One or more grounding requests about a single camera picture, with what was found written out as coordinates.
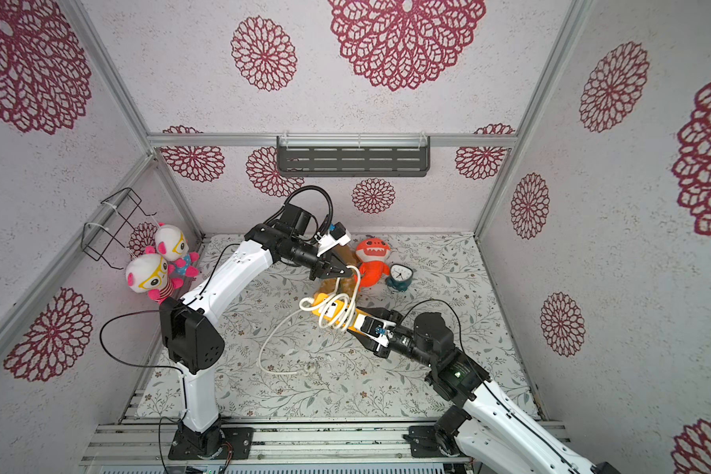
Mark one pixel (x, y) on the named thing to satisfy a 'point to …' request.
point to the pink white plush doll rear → (172, 245)
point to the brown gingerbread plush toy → (345, 285)
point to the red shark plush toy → (371, 254)
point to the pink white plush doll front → (151, 274)
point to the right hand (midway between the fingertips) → (357, 313)
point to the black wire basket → (96, 240)
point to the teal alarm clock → (400, 276)
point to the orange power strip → (336, 311)
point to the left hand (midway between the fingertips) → (348, 274)
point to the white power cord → (306, 305)
